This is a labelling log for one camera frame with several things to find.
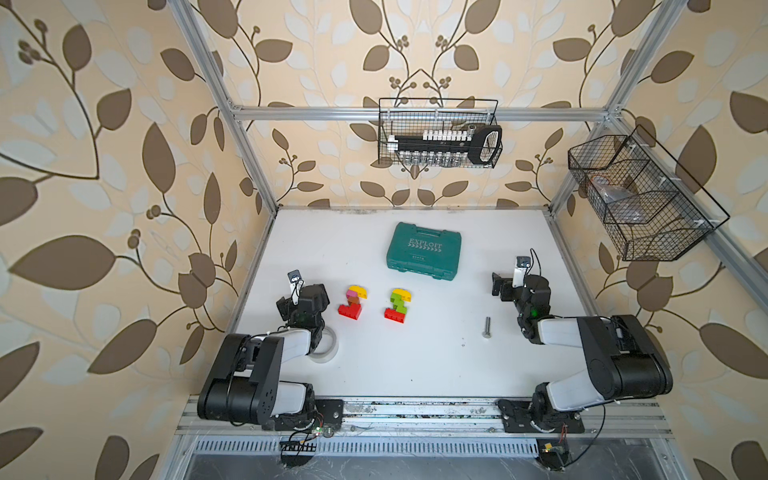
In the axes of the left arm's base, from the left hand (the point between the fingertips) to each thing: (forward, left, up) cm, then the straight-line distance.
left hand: (296, 289), depth 91 cm
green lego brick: (-1, -31, -4) cm, 31 cm away
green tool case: (+16, -41, -1) cm, 44 cm away
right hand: (+6, -68, +1) cm, 68 cm away
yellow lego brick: (+1, -34, -4) cm, 34 cm away
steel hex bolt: (-11, -58, -5) cm, 59 cm away
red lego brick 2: (-6, -30, -4) cm, 31 cm away
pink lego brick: (0, -17, -4) cm, 17 cm away
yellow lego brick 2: (+2, -19, -5) cm, 20 cm away
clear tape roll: (-16, -11, -5) cm, 20 cm away
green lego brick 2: (-3, -32, -5) cm, 33 cm away
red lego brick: (-5, -17, -4) cm, 19 cm away
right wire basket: (+7, -94, +30) cm, 98 cm away
